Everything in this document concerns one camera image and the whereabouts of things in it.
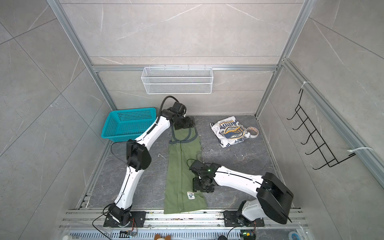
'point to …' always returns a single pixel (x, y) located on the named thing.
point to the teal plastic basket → (127, 124)
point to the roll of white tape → (254, 128)
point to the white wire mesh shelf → (177, 80)
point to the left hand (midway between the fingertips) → (191, 122)
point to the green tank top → (184, 149)
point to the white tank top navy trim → (229, 131)
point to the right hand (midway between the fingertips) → (197, 188)
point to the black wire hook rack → (323, 150)
